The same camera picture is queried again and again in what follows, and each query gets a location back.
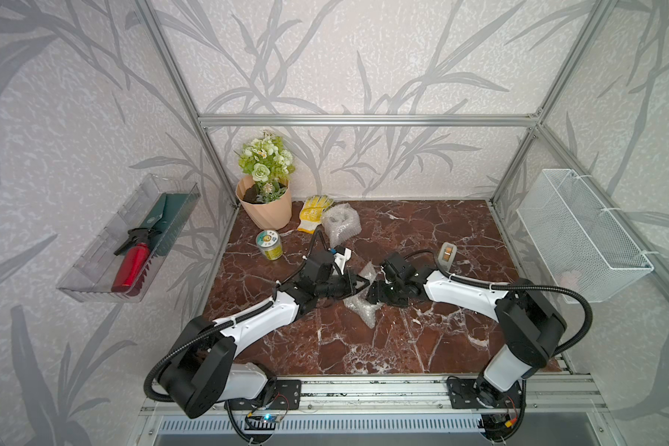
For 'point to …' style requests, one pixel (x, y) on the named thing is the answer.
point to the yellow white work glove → (311, 213)
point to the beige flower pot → (268, 216)
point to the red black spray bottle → (136, 251)
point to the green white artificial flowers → (270, 165)
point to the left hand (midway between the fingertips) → (371, 285)
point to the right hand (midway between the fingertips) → (373, 298)
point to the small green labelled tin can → (269, 243)
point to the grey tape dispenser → (446, 254)
